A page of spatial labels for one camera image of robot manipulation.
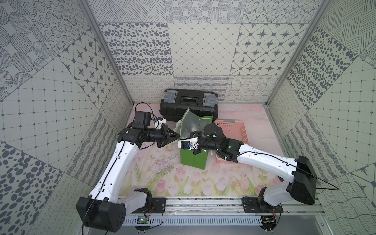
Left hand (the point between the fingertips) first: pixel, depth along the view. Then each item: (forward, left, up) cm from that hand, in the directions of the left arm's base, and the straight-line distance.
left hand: (179, 133), depth 68 cm
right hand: (0, -1, -4) cm, 5 cm away
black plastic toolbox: (+33, +6, -11) cm, 35 cm away
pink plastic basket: (+23, -35, -28) cm, 51 cm away
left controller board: (-33, +18, -32) cm, 49 cm away
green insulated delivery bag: (+16, -4, -13) cm, 21 cm away
